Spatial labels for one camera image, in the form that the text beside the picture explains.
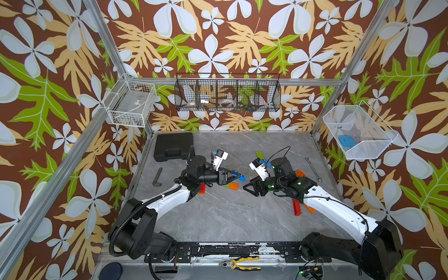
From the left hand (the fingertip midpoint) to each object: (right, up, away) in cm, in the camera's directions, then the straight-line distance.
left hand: (238, 174), depth 75 cm
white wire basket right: (+59, +18, +8) cm, 63 cm away
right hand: (+3, -5, +2) cm, 6 cm away
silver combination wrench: (+48, -6, +24) cm, 54 cm away
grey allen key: (-45, -6, +23) cm, 51 cm away
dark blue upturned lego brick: (+1, -2, -1) cm, 2 cm away
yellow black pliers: (-3, -37, -4) cm, 37 cm away
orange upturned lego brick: (-1, -9, +18) cm, 21 cm away
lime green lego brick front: (-4, -9, +19) cm, 21 cm away
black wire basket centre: (-5, +43, +21) cm, 49 cm away
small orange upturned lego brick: (+37, -3, +23) cm, 44 cm away
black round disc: (-51, -38, -6) cm, 64 cm away
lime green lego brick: (+16, +7, +32) cm, 37 cm away
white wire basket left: (-53, +34, +10) cm, 64 cm away
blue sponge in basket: (+52, +15, +6) cm, 54 cm away
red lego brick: (-18, -10, +16) cm, 26 cm away
